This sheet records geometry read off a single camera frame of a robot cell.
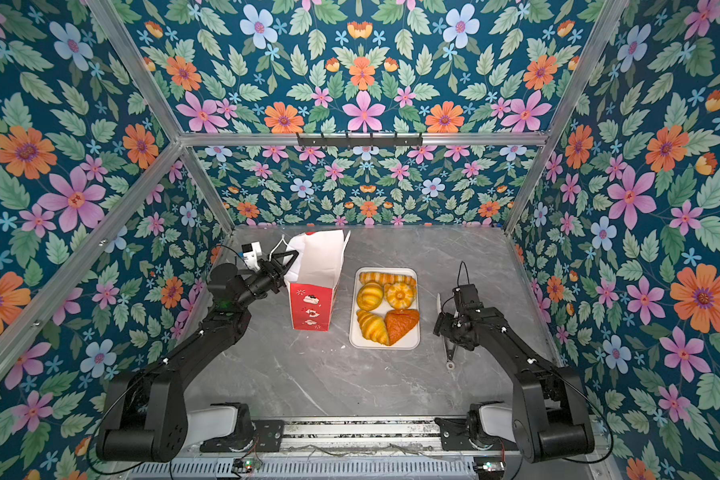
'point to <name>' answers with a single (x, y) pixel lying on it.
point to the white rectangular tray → (358, 341)
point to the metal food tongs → (450, 346)
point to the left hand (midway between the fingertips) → (299, 251)
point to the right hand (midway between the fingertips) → (445, 330)
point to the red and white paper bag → (314, 276)
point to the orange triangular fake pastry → (399, 323)
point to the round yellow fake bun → (369, 296)
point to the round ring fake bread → (400, 295)
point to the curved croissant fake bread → (373, 327)
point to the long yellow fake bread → (386, 278)
